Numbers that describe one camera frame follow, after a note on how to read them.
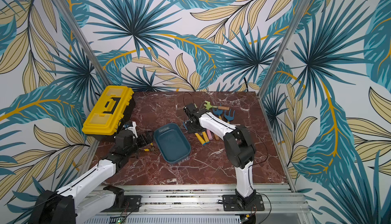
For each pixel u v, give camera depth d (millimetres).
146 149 902
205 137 947
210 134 968
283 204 754
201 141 939
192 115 667
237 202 663
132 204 735
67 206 395
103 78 1068
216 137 949
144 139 753
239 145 523
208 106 1107
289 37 854
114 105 904
